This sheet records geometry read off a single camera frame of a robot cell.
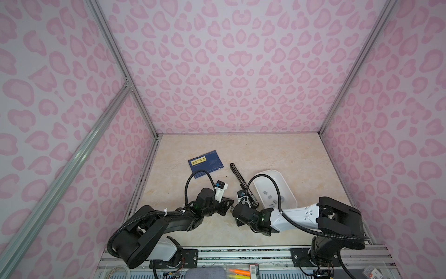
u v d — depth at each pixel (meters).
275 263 0.72
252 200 0.88
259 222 0.63
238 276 0.69
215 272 0.68
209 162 1.04
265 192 0.92
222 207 0.75
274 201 0.90
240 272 0.70
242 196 0.75
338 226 0.44
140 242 0.42
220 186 0.77
